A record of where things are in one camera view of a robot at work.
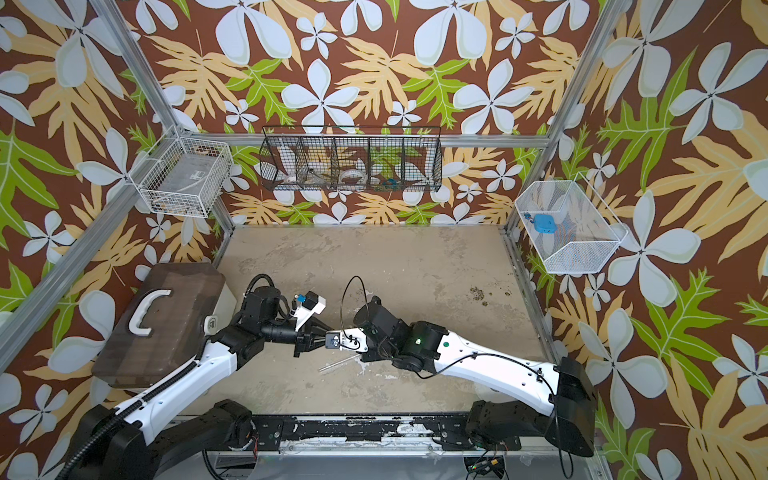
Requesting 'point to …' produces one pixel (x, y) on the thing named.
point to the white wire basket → (185, 175)
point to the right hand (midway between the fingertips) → (355, 325)
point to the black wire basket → (352, 158)
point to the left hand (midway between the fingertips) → (338, 333)
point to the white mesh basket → (569, 229)
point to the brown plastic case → (159, 325)
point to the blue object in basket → (545, 223)
